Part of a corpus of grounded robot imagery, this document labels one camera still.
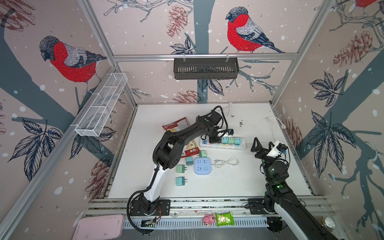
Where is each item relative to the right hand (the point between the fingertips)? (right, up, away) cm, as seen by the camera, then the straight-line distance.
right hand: (261, 141), depth 78 cm
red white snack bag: (-38, -6, +15) cm, 42 cm away
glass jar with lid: (+21, -31, -17) cm, 41 cm away
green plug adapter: (-13, -2, +13) cm, 18 cm away
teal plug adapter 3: (-44, -23, +3) cm, 49 cm away
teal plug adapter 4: (-39, -13, +10) cm, 42 cm away
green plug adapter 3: (-44, -17, +7) cm, 48 cm away
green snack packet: (-21, -35, -9) cm, 42 cm away
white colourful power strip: (-29, -5, +17) cm, 34 cm away
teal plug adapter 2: (-17, -1, +13) cm, 22 cm away
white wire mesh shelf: (-86, +20, +1) cm, 88 cm away
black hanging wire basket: (-28, +48, +26) cm, 61 cm away
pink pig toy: (-29, -35, -9) cm, 46 cm away
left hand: (-20, 0, +15) cm, 25 cm away
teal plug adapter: (-9, -2, +13) cm, 16 cm away
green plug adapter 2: (-31, -10, +13) cm, 34 cm away
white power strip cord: (+31, +6, +32) cm, 45 cm away
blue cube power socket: (-31, -16, +8) cm, 36 cm away
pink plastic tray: (-80, -38, -10) cm, 90 cm away
